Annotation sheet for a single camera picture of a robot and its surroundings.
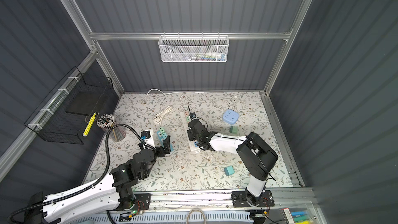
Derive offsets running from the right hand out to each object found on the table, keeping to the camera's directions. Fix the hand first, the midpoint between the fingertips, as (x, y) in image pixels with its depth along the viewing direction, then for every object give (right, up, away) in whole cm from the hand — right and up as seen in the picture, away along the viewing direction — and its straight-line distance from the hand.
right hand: (193, 128), depth 91 cm
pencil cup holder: (-47, +5, -8) cm, 48 cm away
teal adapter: (+20, -21, -10) cm, 30 cm away
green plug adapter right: (+26, -2, +7) cm, 27 cm away
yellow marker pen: (-46, +5, -21) cm, 51 cm away
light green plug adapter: (-19, -1, 0) cm, 19 cm away
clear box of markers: (+49, -37, -21) cm, 65 cm away
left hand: (-15, -2, -16) cm, 22 cm away
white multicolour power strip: (0, -10, -2) cm, 10 cm away
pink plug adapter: (-5, +9, +8) cm, 13 cm away
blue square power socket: (+24, +6, +11) cm, 28 cm away
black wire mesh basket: (-59, +9, -19) cm, 63 cm away
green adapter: (-4, +6, +5) cm, 8 cm away
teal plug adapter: (-17, -4, -2) cm, 17 cm away
